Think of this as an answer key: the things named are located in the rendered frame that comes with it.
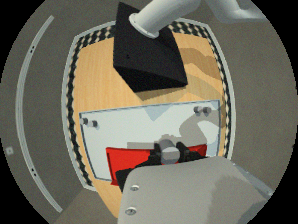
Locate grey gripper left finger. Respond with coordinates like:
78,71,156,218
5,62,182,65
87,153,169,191
115,143,162,193

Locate grey cylinder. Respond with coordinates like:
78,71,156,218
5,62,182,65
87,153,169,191
194,106,203,113
88,120,97,127
79,118,88,125
158,139,180,165
203,107,212,113

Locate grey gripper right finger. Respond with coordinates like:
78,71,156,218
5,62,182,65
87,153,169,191
176,142,209,163

